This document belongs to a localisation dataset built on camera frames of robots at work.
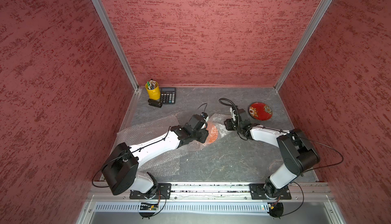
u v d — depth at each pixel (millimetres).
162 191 742
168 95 1131
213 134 921
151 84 1001
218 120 1002
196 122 632
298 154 467
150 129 950
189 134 618
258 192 740
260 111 1080
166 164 829
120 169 417
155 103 1089
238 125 742
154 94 1071
